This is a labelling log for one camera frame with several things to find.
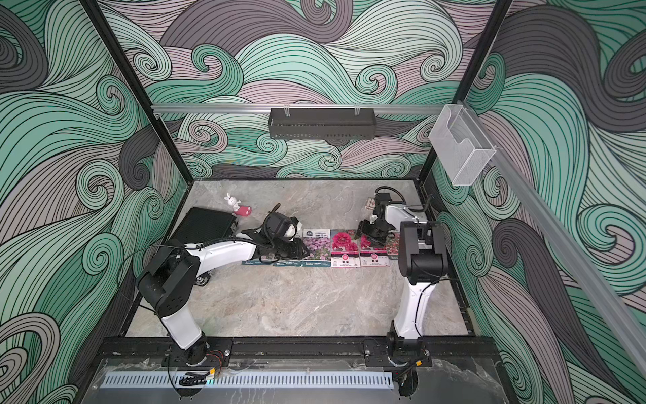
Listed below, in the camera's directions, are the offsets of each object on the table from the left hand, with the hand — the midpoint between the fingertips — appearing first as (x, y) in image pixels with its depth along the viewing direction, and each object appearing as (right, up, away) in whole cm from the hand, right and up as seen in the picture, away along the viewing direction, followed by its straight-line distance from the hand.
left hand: (309, 251), depth 87 cm
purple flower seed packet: (-7, -5, +4) cm, 10 cm away
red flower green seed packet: (+33, 0, +10) cm, 34 cm away
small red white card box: (+27, +16, +23) cm, 39 cm away
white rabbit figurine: (-33, +18, +16) cm, 41 cm away
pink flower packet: (+24, -4, +8) cm, 25 cm away
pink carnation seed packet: (+13, -1, +8) cm, 16 cm away
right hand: (+20, +2, +10) cm, 23 cm away
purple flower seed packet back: (+3, +1, +10) cm, 11 cm away
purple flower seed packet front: (-15, 0, -14) cm, 21 cm away
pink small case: (-29, +13, +20) cm, 38 cm away
